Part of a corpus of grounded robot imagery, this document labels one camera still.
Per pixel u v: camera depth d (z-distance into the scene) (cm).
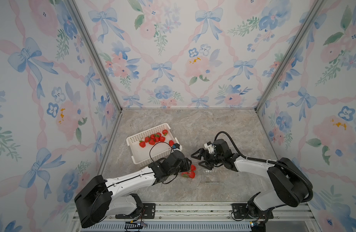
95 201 40
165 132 103
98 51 87
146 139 99
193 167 85
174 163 61
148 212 74
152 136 100
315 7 69
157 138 98
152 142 97
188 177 82
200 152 78
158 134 102
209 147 84
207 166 80
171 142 97
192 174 84
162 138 99
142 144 96
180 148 76
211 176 86
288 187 44
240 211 73
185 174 83
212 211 76
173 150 74
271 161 51
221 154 70
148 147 98
